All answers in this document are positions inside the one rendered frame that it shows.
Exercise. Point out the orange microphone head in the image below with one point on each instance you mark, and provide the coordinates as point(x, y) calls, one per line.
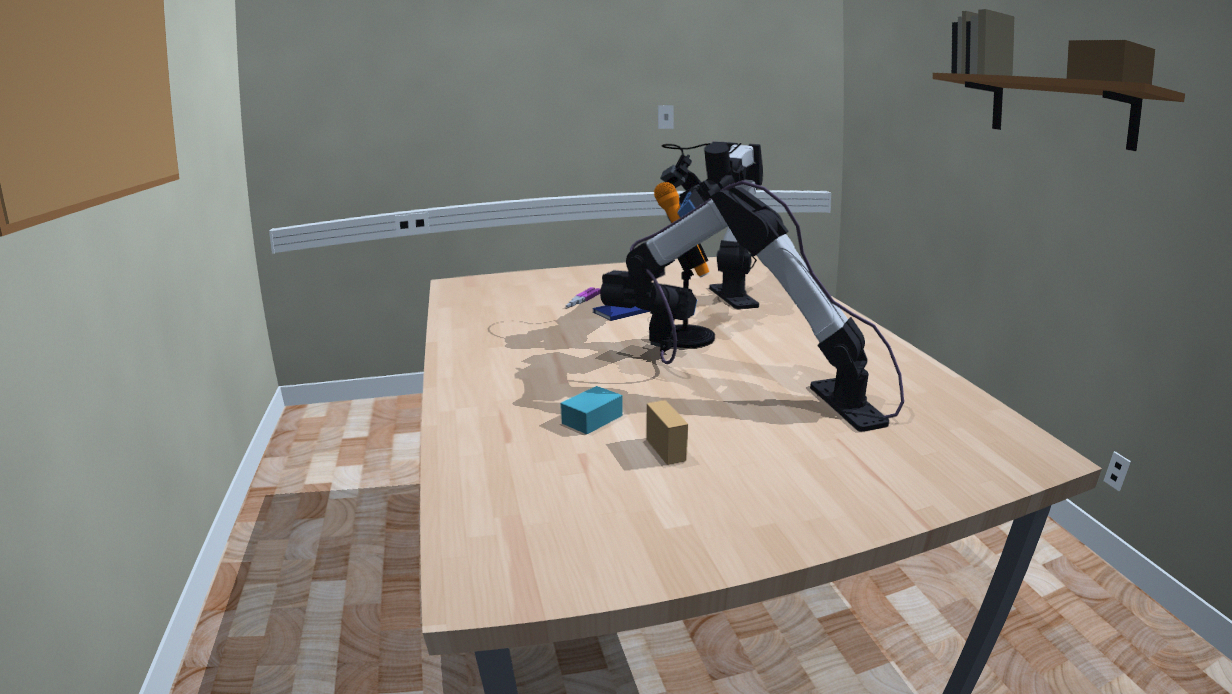
point(667, 197)

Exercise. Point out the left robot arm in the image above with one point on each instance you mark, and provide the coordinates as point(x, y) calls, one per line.
point(755, 226)

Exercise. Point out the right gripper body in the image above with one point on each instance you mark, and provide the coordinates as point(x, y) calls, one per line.
point(701, 188)

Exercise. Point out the dark blue notebook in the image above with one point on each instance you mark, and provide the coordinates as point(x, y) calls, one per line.
point(613, 313)

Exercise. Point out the blue rectangular block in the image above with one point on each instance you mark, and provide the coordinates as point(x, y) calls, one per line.
point(591, 409)

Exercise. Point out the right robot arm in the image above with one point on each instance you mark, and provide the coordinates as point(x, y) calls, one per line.
point(732, 255)

